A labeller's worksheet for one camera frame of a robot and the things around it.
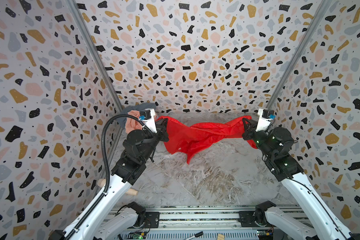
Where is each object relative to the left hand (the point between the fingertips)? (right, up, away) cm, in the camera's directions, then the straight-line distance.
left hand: (167, 116), depth 62 cm
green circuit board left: (-16, -55, +8) cm, 58 cm away
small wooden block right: (+23, -55, +7) cm, 60 cm away
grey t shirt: (-41, +8, +53) cm, 68 cm away
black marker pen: (+13, -55, +8) cm, 57 cm away
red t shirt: (+7, -9, +16) cm, 20 cm away
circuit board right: (+46, -56, +9) cm, 73 cm away
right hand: (+32, 0, +3) cm, 32 cm away
